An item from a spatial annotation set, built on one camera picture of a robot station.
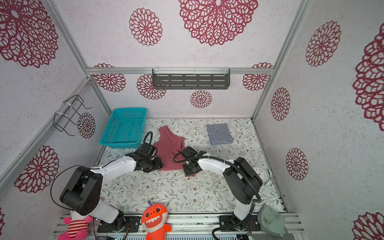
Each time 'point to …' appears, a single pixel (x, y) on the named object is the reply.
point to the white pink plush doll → (78, 227)
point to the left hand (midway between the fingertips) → (159, 167)
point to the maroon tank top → (167, 144)
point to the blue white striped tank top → (219, 133)
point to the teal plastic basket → (125, 128)
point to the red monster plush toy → (153, 220)
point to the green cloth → (271, 221)
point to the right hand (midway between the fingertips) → (188, 169)
